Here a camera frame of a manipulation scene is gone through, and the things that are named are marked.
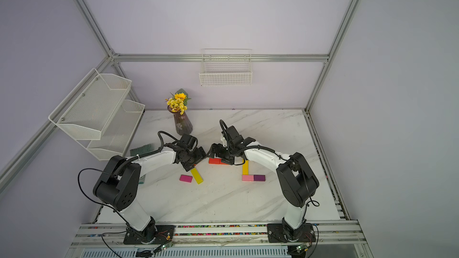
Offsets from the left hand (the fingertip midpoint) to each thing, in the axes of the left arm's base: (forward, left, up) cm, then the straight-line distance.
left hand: (202, 161), depth 94 cm
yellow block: (-8, +2, -3) cm, 9 cm away
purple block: (-9, -30, -1) cm, 31 cm away
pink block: (-8, -24, -3) cm, 26 cm away
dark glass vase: (+20, +12, +7) cm, 24 cm away
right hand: (-3, -7, +7) cm, 11 cm away
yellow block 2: (-3, -23, -2) cm, 24 cm away
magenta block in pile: (-9, +7, -1) cm, 12 cm away
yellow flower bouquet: (+21, +12, +23) cm, 33 cm away
